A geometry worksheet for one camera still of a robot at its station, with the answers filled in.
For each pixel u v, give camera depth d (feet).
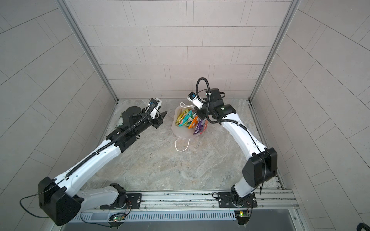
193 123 2.93
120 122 3.24
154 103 1.99
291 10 2.37
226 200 2.34
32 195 1.18
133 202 2.33
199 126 2.84
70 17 2.44
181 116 2.95
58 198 1.18
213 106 1.93
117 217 2.10
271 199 2.38
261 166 1.35
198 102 2.24
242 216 2.23
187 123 2.93
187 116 2.92
